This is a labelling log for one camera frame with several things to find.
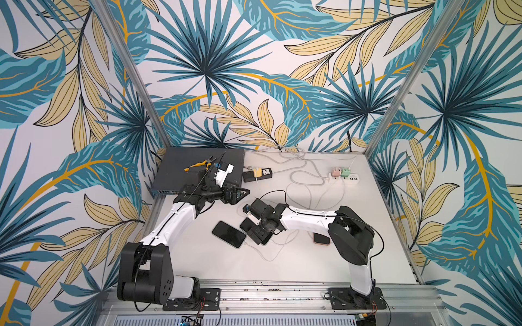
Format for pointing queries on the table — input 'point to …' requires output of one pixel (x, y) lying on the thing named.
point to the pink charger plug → (336, 172)
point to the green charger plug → (345, 172)
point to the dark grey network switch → (180, 166)
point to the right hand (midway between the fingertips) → (249, 240)
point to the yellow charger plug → (257, 172)
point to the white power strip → (353, 178)
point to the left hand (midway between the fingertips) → (242, 190)
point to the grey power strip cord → (314, 164)
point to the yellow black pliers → (208, 162)
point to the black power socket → (249, 176)
